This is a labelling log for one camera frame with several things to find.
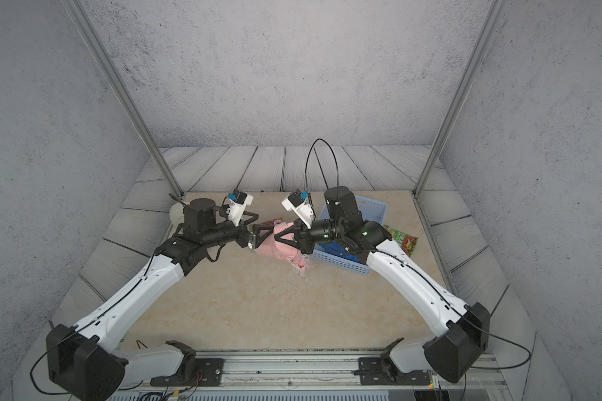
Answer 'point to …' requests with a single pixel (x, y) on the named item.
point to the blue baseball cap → (335, 249)
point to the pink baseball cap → (278, 249)
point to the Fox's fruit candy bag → (273, 221)
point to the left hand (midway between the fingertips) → (267, 223)
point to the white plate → (176, 214)
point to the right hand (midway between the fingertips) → (279, 238)
